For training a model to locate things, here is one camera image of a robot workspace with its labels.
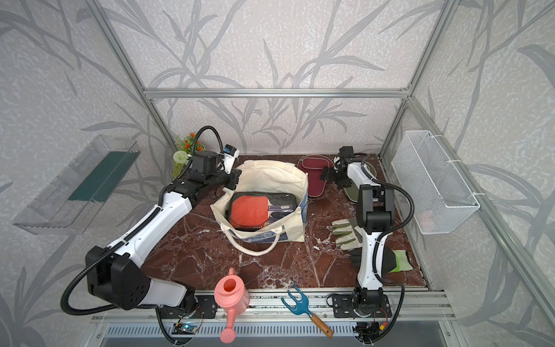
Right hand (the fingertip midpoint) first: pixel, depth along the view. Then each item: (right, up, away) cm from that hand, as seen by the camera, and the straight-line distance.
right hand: (328, 177), depth 105 cm
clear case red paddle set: (-32, -13, -21) cm, 40 cm away
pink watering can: (-37, -36, -38) cm, 64 cm away
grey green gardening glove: (+5, -25, -16) cm, 30 cm away
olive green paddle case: (+12, -7, 0) cm, 14 cm away
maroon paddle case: (-6, +6, +7) cm, 12 cm away
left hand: (-38, +3, -24) cm, 45 cm away
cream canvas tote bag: (-27, +1, -18) cm, 33 cm away
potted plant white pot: (-70, +15, 0) cm, 72 cm away
